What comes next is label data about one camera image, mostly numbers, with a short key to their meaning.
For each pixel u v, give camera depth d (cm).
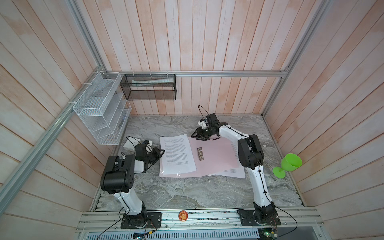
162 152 95
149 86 104
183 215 75
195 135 96
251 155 62
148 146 82
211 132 82
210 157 95
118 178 48
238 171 90
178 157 95
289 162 76
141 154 76
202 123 98
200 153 98
